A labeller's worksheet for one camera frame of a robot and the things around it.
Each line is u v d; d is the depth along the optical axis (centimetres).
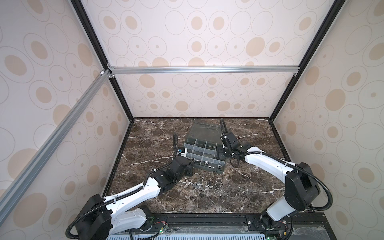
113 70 91
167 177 60
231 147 67
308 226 73
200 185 85
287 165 48
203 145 97
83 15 69
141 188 50
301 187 44
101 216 40
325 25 73
